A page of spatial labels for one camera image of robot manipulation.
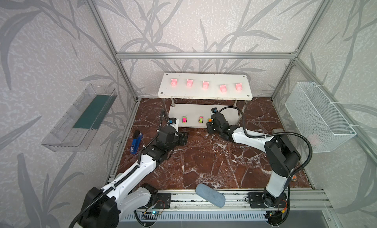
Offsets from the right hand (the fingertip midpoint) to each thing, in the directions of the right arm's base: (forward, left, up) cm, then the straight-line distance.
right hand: (210, 119), depth 94 cm
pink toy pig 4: (+1, -6, +25) cm, 26 cm away
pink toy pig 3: (+5, +4, +25) cm, 26 cm away
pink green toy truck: (+1, +6, -2) cm, 6 cm away
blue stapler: (-12, +47, -8) cm, 50 cm away
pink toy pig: (+6, +21, +25) cm, 33 cm away
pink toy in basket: (-21, -52, +9) cm, 56 cm away
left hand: (-12, +13, +7) cm, 19 cm away
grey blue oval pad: (-42, +2, -6) cm, 43 cm away
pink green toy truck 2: (+1, +17, -2) cm, 17 cm away
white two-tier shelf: (-1, +10, +23) cm, 25 cm away
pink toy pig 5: (+3, -14, +25) cm, 29 cm away
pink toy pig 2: (+6, +12, +25) cm, 29 cm away
